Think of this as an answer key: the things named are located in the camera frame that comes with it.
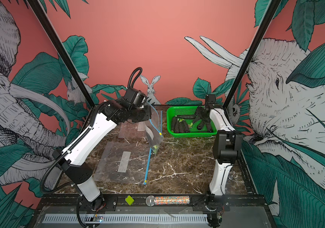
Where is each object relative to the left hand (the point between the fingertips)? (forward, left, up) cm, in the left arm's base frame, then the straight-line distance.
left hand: (153, 112), depth 71 cm
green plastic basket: (+29, -26, -34) cm, 52 cm away
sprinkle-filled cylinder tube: (-35, +2, -29) cm, 45 cm away
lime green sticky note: (-33, +14, -32) cm, 49 cm away
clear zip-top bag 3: (-12, +21, -33) cm, 41 cm away
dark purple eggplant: (-5, +1, -16) cm, 17 cm away
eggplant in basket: (+13, -18, -31) cm, 39 cm away
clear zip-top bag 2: (+17, +12, -33) cm, 39 cm away
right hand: (+17, -30, -19) cm, 39 cm away
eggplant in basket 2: (+12, -21, -30) cm, 39 cm away
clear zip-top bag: (-3, 0, -4) cm, 5 cm away
